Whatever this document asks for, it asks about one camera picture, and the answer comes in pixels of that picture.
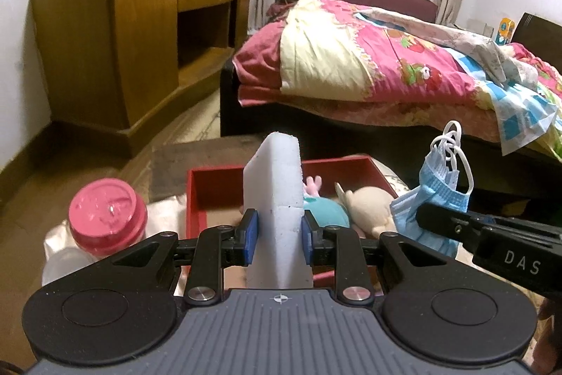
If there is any beige plush toy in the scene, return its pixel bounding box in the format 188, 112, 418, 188
336, 182, 398, 237

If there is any white sponge block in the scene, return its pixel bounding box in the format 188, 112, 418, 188
243, 132, 314, 290

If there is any brown floor mat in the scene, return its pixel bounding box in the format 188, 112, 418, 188
149, 135, 264, 202

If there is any dark wooden headboard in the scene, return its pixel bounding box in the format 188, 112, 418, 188
511, 12, 562, 70

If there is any pink pig plush toy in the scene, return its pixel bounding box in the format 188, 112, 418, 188
303, 175, 352, 228

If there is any bed with pink quilt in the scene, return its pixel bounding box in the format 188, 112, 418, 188
233, 0, 562, 162

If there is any pink lidded cup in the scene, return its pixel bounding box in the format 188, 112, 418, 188
68, 178, 149, 257

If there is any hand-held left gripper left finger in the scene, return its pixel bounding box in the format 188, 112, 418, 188
112, 209, 261, 306

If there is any clear glass jar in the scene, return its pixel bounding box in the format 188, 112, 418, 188
41, 247, 95, 288

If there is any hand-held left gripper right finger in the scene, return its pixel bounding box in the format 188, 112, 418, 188
301, 209, 449, 306

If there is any yellow box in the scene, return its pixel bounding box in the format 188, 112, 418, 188
497, 17, 515, 44

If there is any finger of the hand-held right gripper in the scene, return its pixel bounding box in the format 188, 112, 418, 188
415, 203, 488, 246

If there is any wooden cabinet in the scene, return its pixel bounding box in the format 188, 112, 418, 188
31, 0, 255, 158

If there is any red cardboard box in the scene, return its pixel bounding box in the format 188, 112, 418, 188
185, 155, 398, 297

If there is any person's right hand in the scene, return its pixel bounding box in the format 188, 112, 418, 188
533, 298, 562, 375

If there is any blue face mask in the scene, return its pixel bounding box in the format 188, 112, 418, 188
390, 120, 476, 258

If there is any white floral cloth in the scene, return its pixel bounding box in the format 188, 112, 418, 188
41, 157, 413, 297

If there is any blue checked sheet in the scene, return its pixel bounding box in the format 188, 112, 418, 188
351, 8, 560, 156

